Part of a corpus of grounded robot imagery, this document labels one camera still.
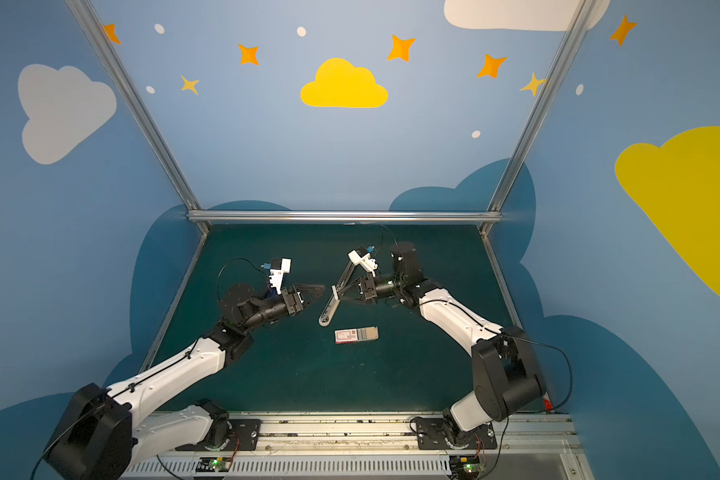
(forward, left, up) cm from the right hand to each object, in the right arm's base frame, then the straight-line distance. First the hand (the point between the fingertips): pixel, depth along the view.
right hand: (340, 297), depth 72 cm
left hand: (0, +4, +1) cm, 4 cm away
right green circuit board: (-31, -32, -26) cm, 51 cm away
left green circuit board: (-34, +29, -25) cm, 51 cm away
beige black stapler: (+11, +5, -24) cm, 27 cm away
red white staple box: (+2, -3, -25) cm, 25 cm away
